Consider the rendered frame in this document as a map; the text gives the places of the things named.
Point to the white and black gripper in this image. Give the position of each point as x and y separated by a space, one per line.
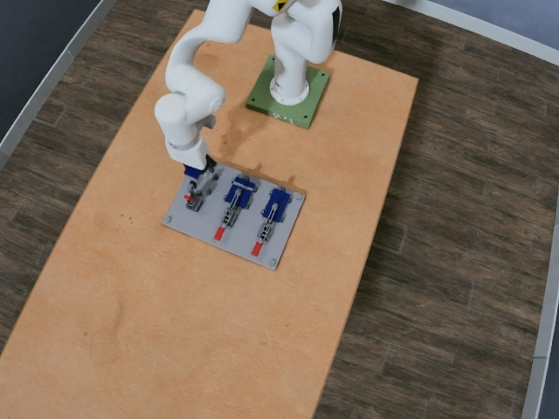
196 157

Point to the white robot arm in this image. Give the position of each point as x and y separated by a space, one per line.
311 31

